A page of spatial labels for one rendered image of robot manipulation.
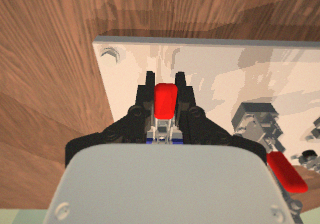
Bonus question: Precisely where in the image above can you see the toggle clamp with red handle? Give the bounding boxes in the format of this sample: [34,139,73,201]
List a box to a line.
[231,102,308,224]
[301,117,320,174]

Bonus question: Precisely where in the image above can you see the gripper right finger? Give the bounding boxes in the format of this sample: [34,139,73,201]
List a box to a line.
[174,72,267,167]

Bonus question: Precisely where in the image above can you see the blue flat plate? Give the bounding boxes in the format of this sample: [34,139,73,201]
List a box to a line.
[146,132,183,144]

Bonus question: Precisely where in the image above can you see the small black block with bolt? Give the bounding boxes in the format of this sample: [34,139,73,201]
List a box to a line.
[157,126,320,139]

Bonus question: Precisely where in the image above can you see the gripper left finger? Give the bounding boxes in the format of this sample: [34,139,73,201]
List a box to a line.
[65,71,155,170]

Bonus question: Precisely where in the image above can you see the white fixture plate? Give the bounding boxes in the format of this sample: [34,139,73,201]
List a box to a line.
[92,35,320,165]

